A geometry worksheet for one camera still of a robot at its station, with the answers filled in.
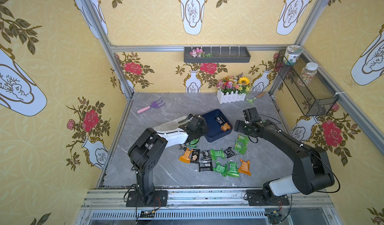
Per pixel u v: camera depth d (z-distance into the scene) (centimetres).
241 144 92
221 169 82
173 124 103
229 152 88
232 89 106
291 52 84
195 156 88
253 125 68
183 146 90
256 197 73
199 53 88
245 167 83
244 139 92
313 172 43
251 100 117
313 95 81
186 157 88
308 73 72
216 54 92
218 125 101
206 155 86
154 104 115
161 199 73
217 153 88
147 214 73
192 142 77
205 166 84
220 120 103
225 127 99
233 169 82
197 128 75
